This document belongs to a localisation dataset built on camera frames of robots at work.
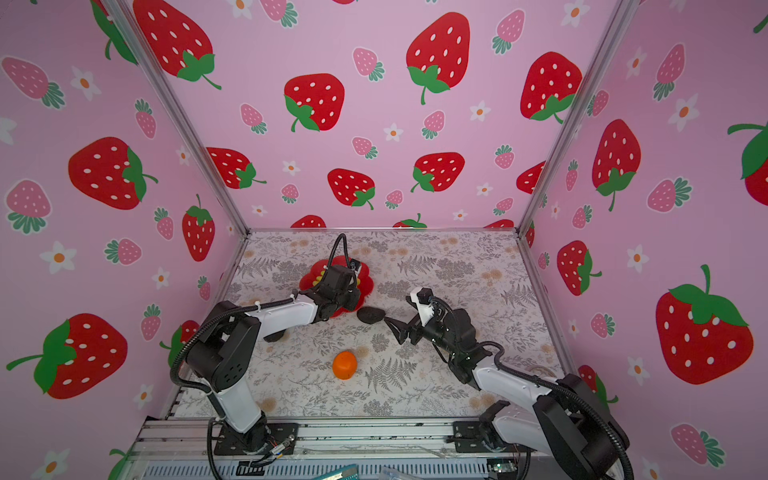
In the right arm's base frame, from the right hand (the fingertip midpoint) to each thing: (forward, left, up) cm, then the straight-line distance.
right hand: (395, 309), depth 78 cm
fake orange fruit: (-12, +13, -13) cm, 22 cm away
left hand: (+13, +16, -11) cm, 24 cm away
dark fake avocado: (+5, +9, -14) cm, 17 cm away
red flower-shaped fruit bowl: (+18, +14, -11) cm, 26 cm away
